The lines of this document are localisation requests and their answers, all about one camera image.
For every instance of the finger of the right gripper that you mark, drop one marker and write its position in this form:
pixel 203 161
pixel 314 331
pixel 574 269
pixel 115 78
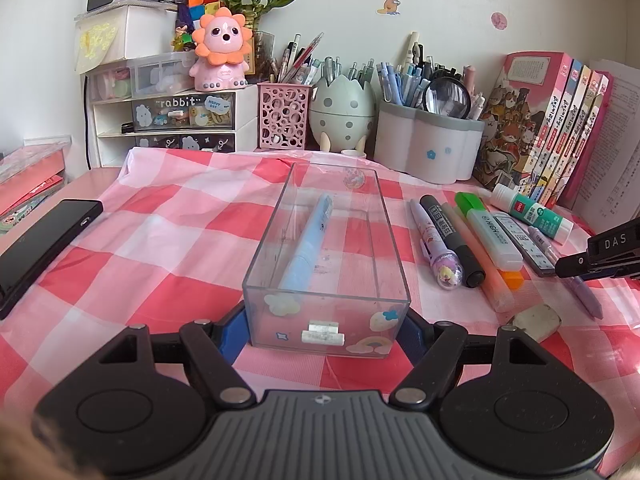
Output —
pixel 578 266

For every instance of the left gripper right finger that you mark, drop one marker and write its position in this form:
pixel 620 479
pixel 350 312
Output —
pixel 414 337

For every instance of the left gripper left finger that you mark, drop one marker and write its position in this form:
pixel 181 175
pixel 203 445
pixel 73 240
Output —
pixel 233 333

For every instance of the pencil lead refill case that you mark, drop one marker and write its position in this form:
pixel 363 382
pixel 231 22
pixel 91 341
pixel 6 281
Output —
pixel 533 256

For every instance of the white eraser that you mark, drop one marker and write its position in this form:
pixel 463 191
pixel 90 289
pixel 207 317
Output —
pixel 539 322

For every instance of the purple cartoon multicolour pen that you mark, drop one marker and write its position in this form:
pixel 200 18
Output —
pixel 444 262

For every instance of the green highlighter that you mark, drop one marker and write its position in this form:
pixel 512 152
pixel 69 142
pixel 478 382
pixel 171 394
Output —
pixel 503 253

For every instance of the black marker pen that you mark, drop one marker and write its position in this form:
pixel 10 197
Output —
pixel 473 273

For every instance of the orange highlighter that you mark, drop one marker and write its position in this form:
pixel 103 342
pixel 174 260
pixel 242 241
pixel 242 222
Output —
pixel 495 288

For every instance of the light blue pen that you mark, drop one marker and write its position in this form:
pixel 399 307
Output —
pixel 298 272

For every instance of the green white glue stick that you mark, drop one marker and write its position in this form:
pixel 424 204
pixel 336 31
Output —
pixel 532 213

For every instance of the clear plastic organizer box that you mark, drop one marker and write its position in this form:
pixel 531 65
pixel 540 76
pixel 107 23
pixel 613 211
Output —
pixel 358 295

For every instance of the open paper document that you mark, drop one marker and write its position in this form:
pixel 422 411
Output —
pixel 604 188

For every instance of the pink boxed book set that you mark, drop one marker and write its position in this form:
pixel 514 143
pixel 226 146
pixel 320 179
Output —
pixel 539 118

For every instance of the white flower-shaped pen holder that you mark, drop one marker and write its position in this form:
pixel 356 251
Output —
pixel 434 148

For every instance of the white desktop drawer unit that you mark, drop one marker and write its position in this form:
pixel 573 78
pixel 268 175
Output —
pixel 220 121

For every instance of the magnifying glass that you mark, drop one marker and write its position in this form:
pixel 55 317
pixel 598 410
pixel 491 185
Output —
pixel 447 96

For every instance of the black phone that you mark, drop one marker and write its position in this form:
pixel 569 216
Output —
pixel 30 254

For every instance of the pink perforated pen holder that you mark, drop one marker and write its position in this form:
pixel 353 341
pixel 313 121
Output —
pixel 283 116

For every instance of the green egg pen holder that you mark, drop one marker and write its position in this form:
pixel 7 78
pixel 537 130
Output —
pixel 342 114

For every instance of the clear storage drawers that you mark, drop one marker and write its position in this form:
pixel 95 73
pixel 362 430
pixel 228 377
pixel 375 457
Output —
pixel 155 75

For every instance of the pink lion toy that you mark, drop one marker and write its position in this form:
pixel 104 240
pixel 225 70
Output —
pixel 221 45

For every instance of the white box with note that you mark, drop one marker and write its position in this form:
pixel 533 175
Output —
pixel 122 33

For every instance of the rubik's cube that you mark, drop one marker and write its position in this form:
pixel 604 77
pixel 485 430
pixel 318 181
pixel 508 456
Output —
pixel 197 8

